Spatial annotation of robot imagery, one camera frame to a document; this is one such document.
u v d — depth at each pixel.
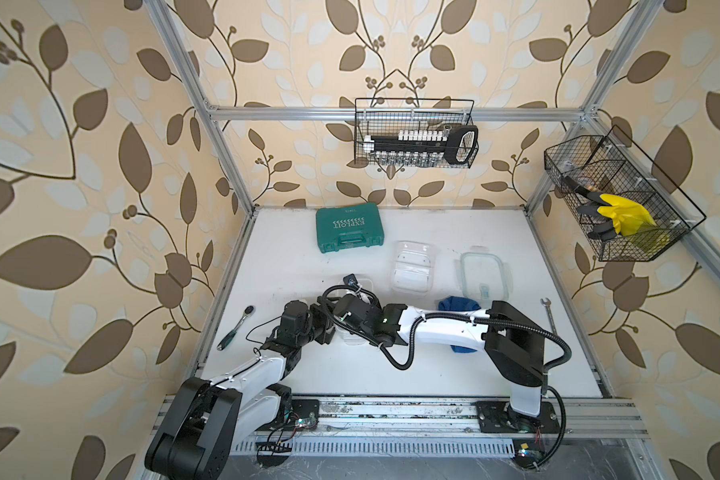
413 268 1.03
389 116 0.91
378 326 0.63
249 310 0.93
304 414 0.74
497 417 0.74
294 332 0.68
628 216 0.69
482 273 1.04
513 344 0.46
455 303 0.92
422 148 0.84
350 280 0.73
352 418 0.75
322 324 0.77
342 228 1.08
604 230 0.64
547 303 0.94
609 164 0.79
